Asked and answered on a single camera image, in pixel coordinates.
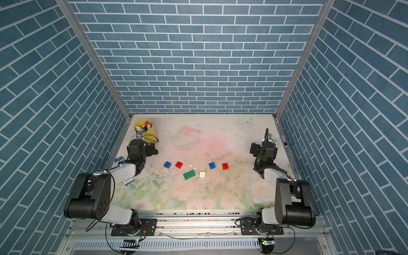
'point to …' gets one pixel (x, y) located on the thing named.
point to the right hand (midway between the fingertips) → (264, 145)
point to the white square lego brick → (202, 174)
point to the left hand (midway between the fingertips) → (147, 143)
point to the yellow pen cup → (146, 126)
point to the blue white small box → (119, 159)
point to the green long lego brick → (189, 175)
